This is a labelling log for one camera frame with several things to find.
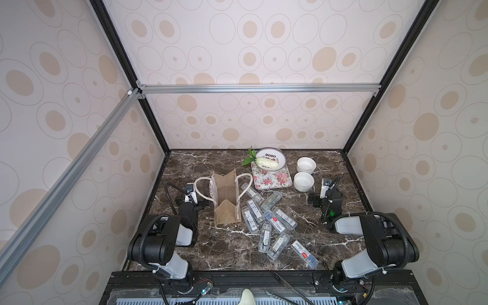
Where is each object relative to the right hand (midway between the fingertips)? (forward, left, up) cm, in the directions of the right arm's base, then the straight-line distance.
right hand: (329, 191), depth 94 cm
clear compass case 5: (-14, +23, -4) cm, 27 cm away
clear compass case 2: (-3, +28, -4) cm, 28 cm away
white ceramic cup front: (+8, +11, -4) cm, 14 cm away
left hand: (-5, +64, +7) cm, 64 cm away
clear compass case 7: (-29, +15, -5) cm, 33 cm away
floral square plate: (+10, +29, -5) cm, 31 cm away
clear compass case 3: (-11, +36, -4) cm, 38 cm away
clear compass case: (+1, +38, -4) cm, 38 cm away
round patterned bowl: (+29, +27, -3) cm, 40 cm away
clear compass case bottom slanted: (-26, +26, -4) cm, 37 cm away
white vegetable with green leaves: (+22, +39, 0) cm, 45 cm away
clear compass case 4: (-15, +39, -4) cm, 42 cm away
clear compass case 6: (-23, +32, -4) cm, 40 cm away
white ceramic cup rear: (+21, +8, -4) cm, 23 cm away
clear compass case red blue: (-15, +27, -4) cm, 32 cm away
